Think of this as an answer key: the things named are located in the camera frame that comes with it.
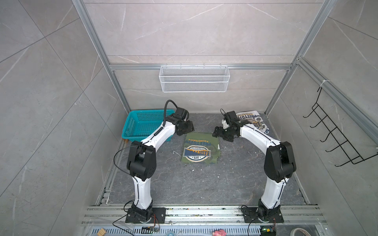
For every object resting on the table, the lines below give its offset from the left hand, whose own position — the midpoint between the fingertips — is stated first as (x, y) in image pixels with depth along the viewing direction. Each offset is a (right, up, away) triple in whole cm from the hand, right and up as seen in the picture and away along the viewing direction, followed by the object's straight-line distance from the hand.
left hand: (191, 126), depth 93 cm
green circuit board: (+37, -51, -23) cm, 67 cm away
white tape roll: (+50, -49, -24) cm, 74 cm away
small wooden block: (-43, -50, -25) cm, 70 cm away
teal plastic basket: (-41, +1, +21) cm, 46 cm away
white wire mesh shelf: (+2, +33, +8) cm, 34 cm away
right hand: (+17, -6, +1) cm, 18 cm away
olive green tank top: (+6, -14, +3) cm, 15 cm away
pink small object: (+13, -49, -27) cm, 57 cm away
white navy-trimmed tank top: (+50, +9, +23) cm, 56 cm away
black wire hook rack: (+66, -12, -35) cm, 76 cm away
